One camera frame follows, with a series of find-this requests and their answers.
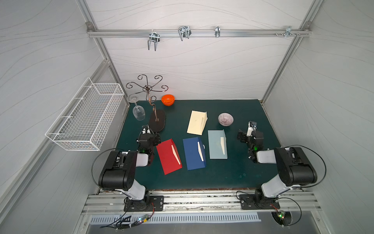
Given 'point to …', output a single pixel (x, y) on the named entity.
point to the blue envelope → (195, 153)
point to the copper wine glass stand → (157, 117)
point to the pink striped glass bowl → (225, 119)
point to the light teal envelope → (217, 144)
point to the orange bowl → (168, 100)
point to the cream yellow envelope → (197, 122)
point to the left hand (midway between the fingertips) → (149, 134)
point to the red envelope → (169, 156)
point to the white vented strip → (124, 219)
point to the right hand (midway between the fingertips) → (248, 129)
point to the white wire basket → (84, 124)
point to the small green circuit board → (143, 219)
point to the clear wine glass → (138, 111)
